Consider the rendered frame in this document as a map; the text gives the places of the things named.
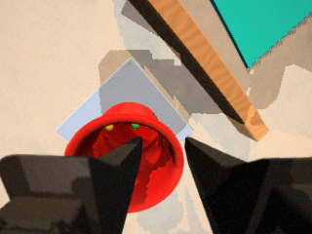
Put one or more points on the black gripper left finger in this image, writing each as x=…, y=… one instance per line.
x=104, y=184

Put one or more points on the red cup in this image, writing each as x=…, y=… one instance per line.
x=162, y=159

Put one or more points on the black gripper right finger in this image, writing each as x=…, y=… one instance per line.
x=234, y=193

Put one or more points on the orange wooden bar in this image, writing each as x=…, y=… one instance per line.
x=180, y=32

